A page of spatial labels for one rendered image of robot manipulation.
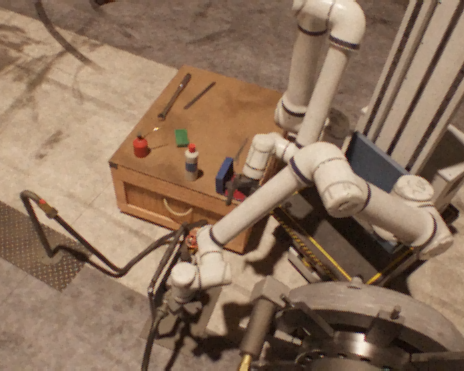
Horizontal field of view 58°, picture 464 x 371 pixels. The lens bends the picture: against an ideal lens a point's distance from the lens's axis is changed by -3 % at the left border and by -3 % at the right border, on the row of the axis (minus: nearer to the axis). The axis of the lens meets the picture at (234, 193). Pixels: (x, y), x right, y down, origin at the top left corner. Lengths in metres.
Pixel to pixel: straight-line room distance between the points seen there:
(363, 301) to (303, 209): 1.07
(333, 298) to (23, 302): 1.68
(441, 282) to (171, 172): 1.72
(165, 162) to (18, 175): 1.14
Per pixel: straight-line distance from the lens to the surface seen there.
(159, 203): 2.47
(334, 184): 1.27
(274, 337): 1.70
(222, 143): 2.44
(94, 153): 3.09
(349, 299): 1.44
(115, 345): 2.33
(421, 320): 1.47
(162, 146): 2.42
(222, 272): 1.57
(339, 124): 2.00
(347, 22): 1.60
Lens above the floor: 2.17
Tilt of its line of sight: 51 degrees down
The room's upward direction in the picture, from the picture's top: 8 degrees clockwise
